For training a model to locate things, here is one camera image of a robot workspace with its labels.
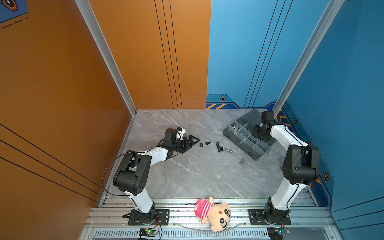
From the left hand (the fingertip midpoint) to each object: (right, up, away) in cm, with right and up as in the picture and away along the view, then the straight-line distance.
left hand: (196, 142), depth 91 cm
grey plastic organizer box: (+31, +5, +14) cm, 34 cm away
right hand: (+37, +5, +6) cm, 38 cm away
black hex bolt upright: (+14, -2, +9) cm, 17 cm away
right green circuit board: (+38, -41, -20) cm, 60 cm away
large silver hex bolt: (+21, -6, +6) cm, 22 cm away
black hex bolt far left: (+3, -3, +9) cm, 10 cm away
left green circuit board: (-24, -41, -19) cm, 51 cm away
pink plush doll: (+10, -31, -24) cm, 40 cm away
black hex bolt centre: (+16, -5, +9) cm, 18 cm away
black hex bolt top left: (+8, -2, +11) cm, 14 cm away
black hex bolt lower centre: (+16, -6, +6) cm, 18 cm away
